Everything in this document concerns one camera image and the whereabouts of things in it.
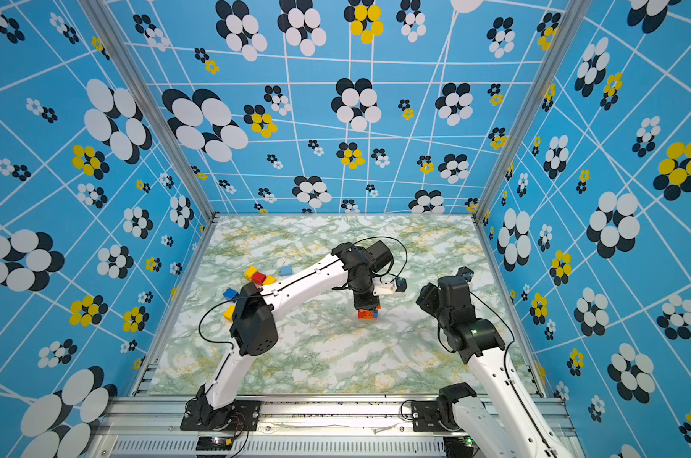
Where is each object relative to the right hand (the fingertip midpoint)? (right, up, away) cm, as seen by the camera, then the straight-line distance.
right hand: (435, 292), depth 78 cm
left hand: (-16, -3, +6) cm, 17 cm away
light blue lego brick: (-48, +3, +26) cm, 55 cm away
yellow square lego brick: (-60, +3, +21) cm, 64 cm away
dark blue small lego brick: (-16, -9, +10) cm, 21 cm away
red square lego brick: (-56, +1, +21) cm, 60 cm away
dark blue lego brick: (-65, -4, +17) cm, 67 cm away
